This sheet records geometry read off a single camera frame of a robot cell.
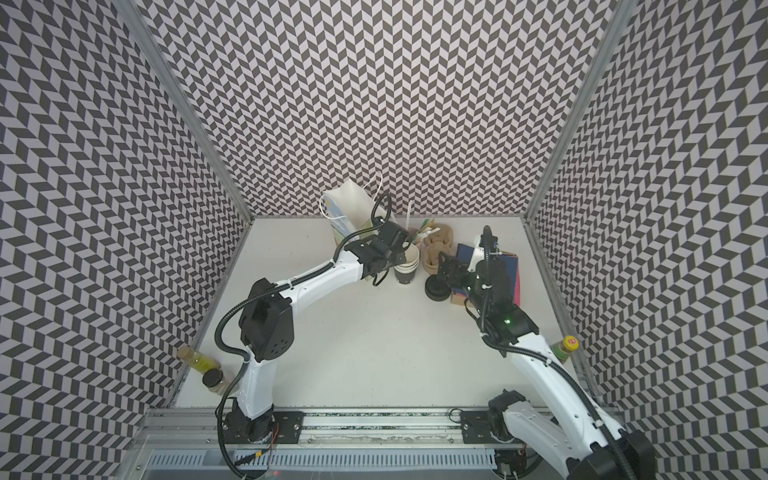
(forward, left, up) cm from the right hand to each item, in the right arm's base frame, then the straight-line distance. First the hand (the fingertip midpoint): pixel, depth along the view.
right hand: (452, 265), depth 77 cm
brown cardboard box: (+1, -4, -19) cm, 20 cm away
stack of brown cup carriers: (+22, +1, -17) cm, 28 cm away
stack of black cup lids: (+4, +3, -19) cm, 19 cm away
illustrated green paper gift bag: (+29, +30, -8) cm, 42 cm away
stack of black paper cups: (+6, +12, -12) cm, 18 cm away
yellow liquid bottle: (-19, +65, -11) cm, 69 cm away
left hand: (+11, +14, -9) cm, 20 cm away
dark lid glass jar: (-23, +59, -11) cm, 65 cm away
